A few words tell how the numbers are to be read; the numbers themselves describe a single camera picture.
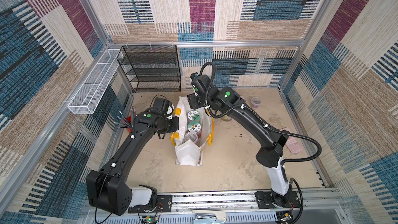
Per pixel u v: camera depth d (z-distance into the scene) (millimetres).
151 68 1091
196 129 893
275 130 502
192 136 811
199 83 539
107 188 385
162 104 613
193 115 940
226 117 519
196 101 662
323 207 740
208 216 679
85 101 703
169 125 672
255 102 1051
